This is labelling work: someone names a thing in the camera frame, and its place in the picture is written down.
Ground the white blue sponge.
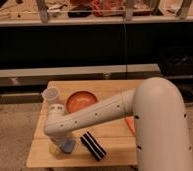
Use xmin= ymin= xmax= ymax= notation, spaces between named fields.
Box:
xmin=59 ymin=138 xmax=75 ymax=154

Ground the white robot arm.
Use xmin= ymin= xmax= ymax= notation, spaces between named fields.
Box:
xmin=44 ymin=77 xmax=193 ymax=171

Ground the orange bowl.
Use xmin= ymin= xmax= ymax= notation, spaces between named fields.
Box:
xmin=66 ymin=91 xmax=98 ymax=113

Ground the clear plastic cup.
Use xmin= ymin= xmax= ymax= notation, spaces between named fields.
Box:
xmin=41 ymin=88 xmax=59 ymax=104

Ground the orange carrot toy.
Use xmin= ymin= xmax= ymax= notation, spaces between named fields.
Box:
xmin=125 ymin=117 xmax=135 ymax=134

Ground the light wooden table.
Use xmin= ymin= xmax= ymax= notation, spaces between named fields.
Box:
xmin=26 ymin=80 xmax=140 ymax=168

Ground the black white striped cloth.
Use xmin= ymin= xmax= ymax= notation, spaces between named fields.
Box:
xmin=80 ymin=132 xmax=106 ymax=161

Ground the black box on right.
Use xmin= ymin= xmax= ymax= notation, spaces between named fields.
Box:
xmin=158 ymin=47 xmax=193 ymax=76

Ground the background metal shelf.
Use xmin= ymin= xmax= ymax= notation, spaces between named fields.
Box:
xmin=0 ymin=0 xmax=193 ymax=27

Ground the black hanging cable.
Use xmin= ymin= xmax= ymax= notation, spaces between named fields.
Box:
xmin=123 ymin=0 xmax=129 ymax=80

